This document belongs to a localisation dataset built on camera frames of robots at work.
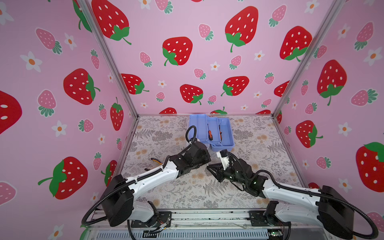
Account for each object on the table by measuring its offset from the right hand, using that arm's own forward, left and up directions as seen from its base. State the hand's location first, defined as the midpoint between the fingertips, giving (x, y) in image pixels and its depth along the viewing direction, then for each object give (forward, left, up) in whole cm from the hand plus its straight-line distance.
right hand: (207, 167), depth 75 cm
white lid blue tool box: (+31, -4, -9) cm, 32 cm away
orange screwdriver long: (+28, 0, -8) cm, 29 cm away
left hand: (+8, -2, +1) cm, 8 cm away
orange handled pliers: (+37, -7, -16) cm, 41 cm away
